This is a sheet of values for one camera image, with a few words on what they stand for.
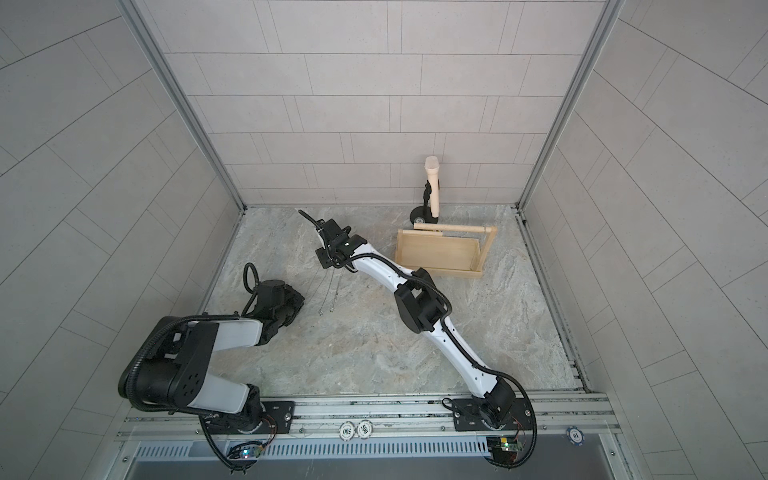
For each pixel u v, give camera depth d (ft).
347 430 2.28
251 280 2.58
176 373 1.39
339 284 3.13
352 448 3.45
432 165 3.04
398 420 2.34
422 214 3.59
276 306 2.37
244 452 2.14
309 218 2.79
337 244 2.54
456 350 2.07
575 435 2.26
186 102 2.86
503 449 2.23
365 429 2.28
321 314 2.91
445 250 3.32
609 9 2.32
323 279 3.16
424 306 2.10
